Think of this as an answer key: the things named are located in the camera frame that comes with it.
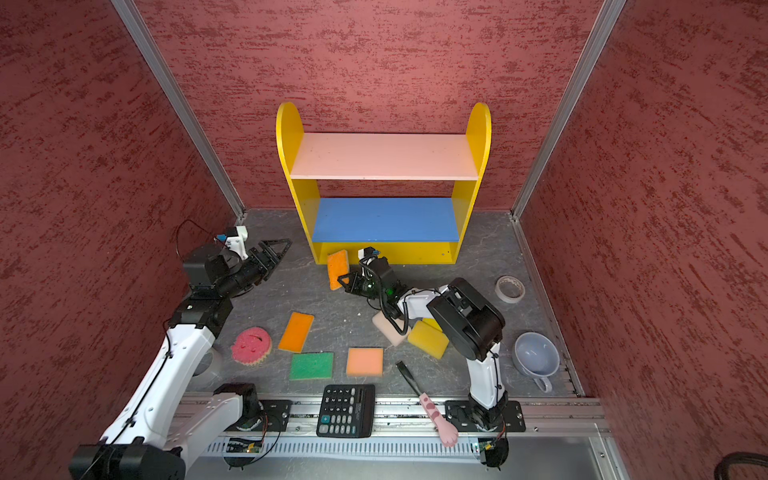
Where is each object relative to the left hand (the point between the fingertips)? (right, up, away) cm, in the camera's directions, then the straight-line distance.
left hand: (289, 253), depth 74 cm
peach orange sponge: (+19, -31, +7) cm, 37 cm away
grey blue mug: (+68, -30, +10) cm, 75 cm away
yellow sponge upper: (+38, -21, +13) cm, 46 cm away
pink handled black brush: (+40, -43, -3) cm, 59 cm away
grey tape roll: (-7, -18, -23) cm, 30 cm away
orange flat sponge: (-3, -25, +13) cm, 28 cm away
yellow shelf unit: (+31, +20, +43) cm, 57 cm away
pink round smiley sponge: (-14, -27, +9) cm, 32 cm away
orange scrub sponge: (+9, -5, +18) cm, 20 cm away
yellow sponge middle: (+37, -26, +11) cm, 46 cm away
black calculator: (+15, -40, -1) cm, 42 cm away
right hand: (+9, -10, +14) cm, 20 cm away
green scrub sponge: (+2, -32, +7) cm, 33 cm away
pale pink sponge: (+26, -24, +13) cm, 38 cm away
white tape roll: (+66, -13, +25) cm, 72 cm away
